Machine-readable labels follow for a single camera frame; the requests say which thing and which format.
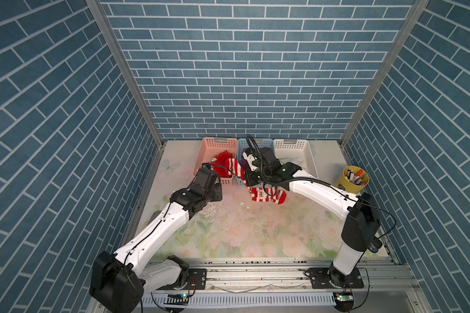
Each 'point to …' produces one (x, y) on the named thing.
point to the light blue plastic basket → (258, 143)
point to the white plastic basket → (297, 152)
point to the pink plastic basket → (210, 147)
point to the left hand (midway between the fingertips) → (222, 189)
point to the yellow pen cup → (353, 179)
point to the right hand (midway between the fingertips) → (245, 176)
